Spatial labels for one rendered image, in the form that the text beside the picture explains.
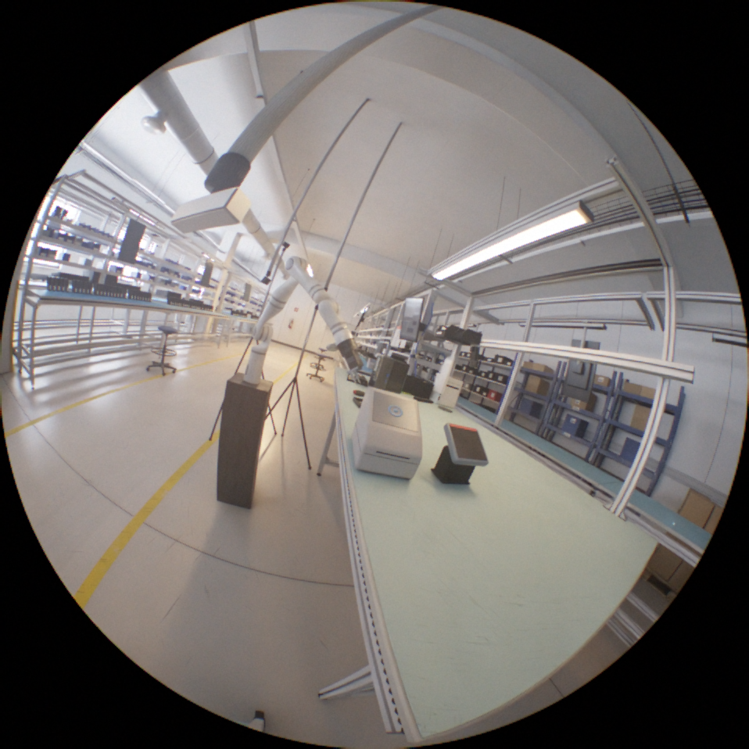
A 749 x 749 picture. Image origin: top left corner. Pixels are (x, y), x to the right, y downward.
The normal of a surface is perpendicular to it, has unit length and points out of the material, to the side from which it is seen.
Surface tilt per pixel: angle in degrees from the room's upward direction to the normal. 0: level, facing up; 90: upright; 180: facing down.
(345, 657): 0
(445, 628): 0
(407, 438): 41
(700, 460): 90
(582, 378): 98
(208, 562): 0
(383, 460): 90
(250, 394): 90
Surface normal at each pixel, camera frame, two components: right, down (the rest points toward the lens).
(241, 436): 0.28, 0.19
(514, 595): 0.31, -0.94
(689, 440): -0.94, -0.28
